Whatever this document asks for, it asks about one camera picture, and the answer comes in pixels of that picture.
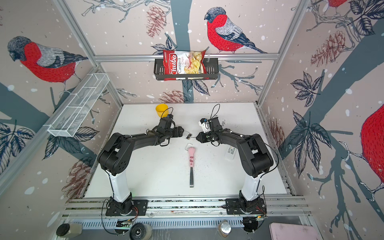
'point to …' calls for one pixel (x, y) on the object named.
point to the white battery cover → (188, 145)
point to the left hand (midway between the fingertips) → (179, 129)
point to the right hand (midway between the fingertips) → (196, 139)
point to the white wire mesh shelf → (79, 105)
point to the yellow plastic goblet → (160, 108)
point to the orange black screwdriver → (193, 137)
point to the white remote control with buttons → (230, 152)
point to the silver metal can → (224, 228)
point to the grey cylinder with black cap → (69, 230)
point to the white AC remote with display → (187, 135)
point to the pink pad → (287, 231)
